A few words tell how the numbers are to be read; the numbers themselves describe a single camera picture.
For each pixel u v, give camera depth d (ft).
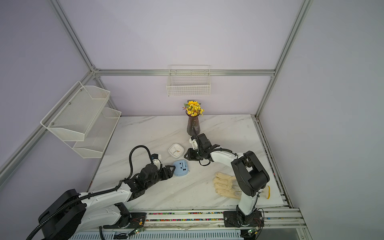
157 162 2.52
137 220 2.39
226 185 2.76
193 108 2.98
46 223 1.21
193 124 3.32
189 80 3.12
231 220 2.40
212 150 2.21
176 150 3.15
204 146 2.41
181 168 2.89
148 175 2.10
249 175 1.57
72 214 1.35
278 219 2.49
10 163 1.68
